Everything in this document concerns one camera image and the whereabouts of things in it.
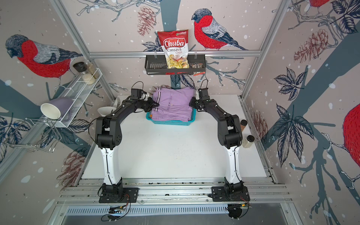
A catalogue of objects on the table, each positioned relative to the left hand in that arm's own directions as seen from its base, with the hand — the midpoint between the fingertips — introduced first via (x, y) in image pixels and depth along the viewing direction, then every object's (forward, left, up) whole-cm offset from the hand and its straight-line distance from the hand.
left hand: (160, 101), depth 100 cm
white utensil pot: (-7, +39, -2) cm, 39 cm away
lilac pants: (0, -10, -3) cm, 10 cm away
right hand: (+2, -21, -3) cm, 21 cm away
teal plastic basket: (-13, -2, -9) cm, 16 cm away
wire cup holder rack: (-36, +51, +15) cm, 64 cm away
